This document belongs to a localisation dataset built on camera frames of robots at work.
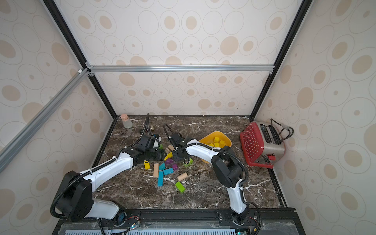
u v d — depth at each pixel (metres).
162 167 0.91
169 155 0.86
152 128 1.09
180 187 0.83
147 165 0.91
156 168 0.90
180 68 0.91
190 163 0.92
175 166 0.91
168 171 0.90
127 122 1.09
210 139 1.01
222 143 1.00
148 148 0.68
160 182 0.84
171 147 1.00
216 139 1.03
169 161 0.90
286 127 0.82
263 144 0.82
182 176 0.86
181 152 0.67
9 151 0.51
